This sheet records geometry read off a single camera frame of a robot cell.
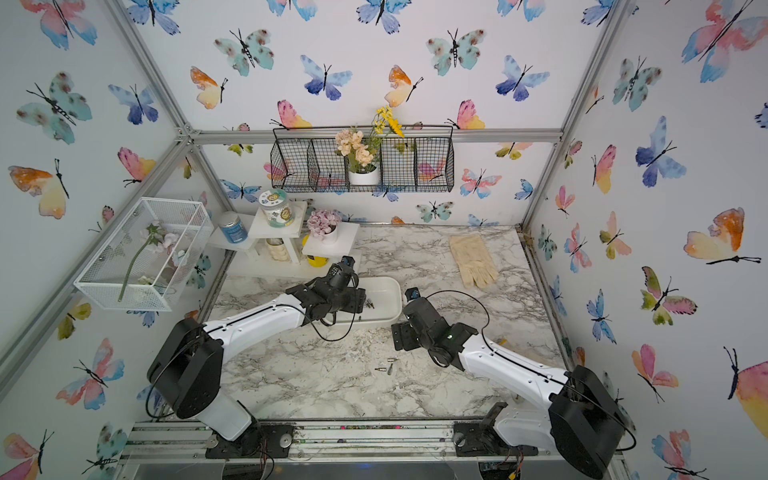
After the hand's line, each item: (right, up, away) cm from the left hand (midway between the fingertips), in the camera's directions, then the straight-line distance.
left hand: (360, 292), depth 89 cm
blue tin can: (-38, +19, +2) cm, 43 cm away
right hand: (+14, -8, -6) cm, 17 cm away
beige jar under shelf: (-30, +13, +14) cm, 35 cm away
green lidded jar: (-23, +24, -5) cm, 34 cm away
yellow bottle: (-16, +9, +14) cm, 23 cm away
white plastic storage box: (+7, -5, +10) cm, 13 cm away
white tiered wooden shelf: (-40, +10, +18) cm, 46 cm away
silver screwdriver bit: (+3, -6, +9) cm, 11 cm away
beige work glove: (+39, +9, +21) cm, 45 cm away
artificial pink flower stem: (-48, +15, -15) cm, 53 cm away
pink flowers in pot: (-10, +20, -3) cm, 22 cm away
